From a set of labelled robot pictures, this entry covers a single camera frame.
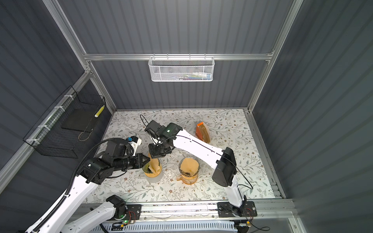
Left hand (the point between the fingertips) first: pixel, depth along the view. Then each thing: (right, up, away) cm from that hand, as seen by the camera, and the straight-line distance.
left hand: (150, 159), depth 70 cm
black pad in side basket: (-37, +19, +5) cm, 42 cm away
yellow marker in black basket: (-32, +23, +10) cm, 41 cm away
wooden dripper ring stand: (+20, -11, +5) cm, 23 cm away
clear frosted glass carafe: (-2, -16, +14) cm, 22 cm away
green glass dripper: (-5, -7, +8) cm, 12 cm away
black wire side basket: (-44, +15, +2) cm, 46 cm away
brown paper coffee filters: (+31, +11, +27) cm, 42 cm away
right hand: (+1, 0, +3) cm, 3 cm away
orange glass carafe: (+19, -15, +13) cm, 28 cm away
